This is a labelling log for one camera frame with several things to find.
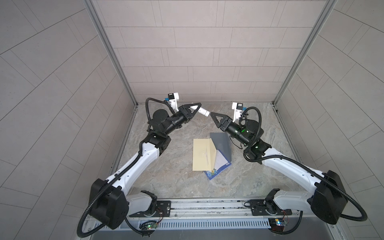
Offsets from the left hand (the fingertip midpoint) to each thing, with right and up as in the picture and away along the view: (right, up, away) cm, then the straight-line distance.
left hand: (203, 106), depth 63 cm
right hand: (+3, -5, +3) cm, 6 cm away
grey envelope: (+13, -21, +30) cm, 39 cm away
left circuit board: (-24, -53, +2) cm, 58 cm away
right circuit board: (+34, -54, +5) cm, 64 cm away
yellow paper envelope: (+1, -28, +26) cm, 38 cm away
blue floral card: (+5, -37, +20) cm, 42 cm away
